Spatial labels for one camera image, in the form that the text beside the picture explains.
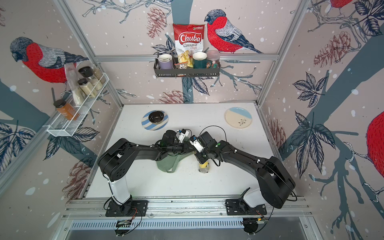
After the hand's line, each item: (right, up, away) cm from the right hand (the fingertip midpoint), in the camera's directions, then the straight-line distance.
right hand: (198, 153), depth 86 cm
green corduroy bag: (-17, -5, -1) cm, 17 cm away
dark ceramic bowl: (-31, +21, +22) cm, 43 cm away
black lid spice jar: (-57, +39, -2) cm, 69 cm away
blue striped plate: (-37, +16, +21) cm, 46 cm away
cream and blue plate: (+31, +21, +26) cm, 45 cm away
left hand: (0, +4, 0) cm, 4 cm away
